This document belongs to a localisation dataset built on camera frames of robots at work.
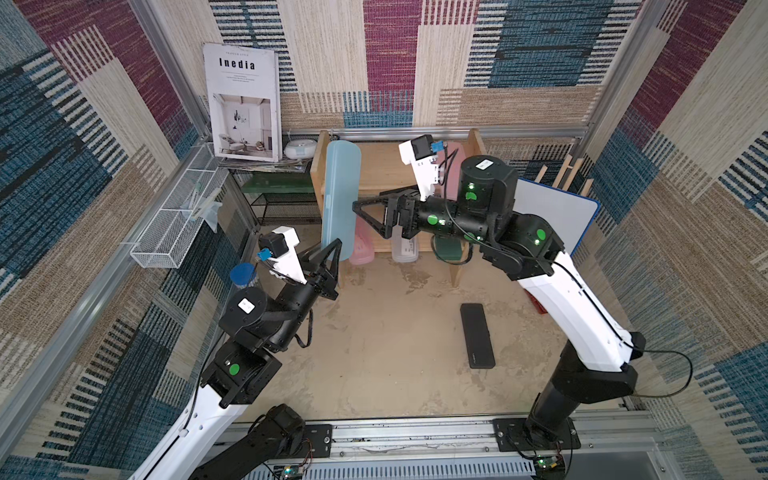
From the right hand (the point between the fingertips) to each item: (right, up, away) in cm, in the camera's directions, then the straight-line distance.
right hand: (366, 199), depth 50 cm
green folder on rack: (-33, +14, +51) cm, 63 cm away
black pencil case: (+31, -35, +41) cm, 62 cm away
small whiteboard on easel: (+58, +2, +39) cm, 70 cm away
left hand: (-6, -7, +5) cm, 10 cm away
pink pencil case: (-3, -7, +33) cm, 34 cm away
